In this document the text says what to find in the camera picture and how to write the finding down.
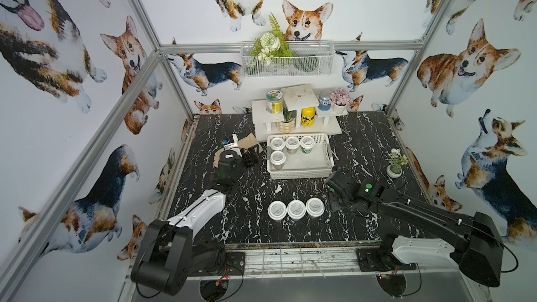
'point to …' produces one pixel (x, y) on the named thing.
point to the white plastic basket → (299, 156)
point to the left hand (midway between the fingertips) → (250, 142)
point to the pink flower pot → (339, 108)
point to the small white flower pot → (394, 169)
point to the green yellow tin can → (275, 101)
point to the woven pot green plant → (289, 120)
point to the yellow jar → (308, 116)
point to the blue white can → (324, 104)
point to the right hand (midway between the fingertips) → (336, 194)
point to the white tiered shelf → (301, 115)
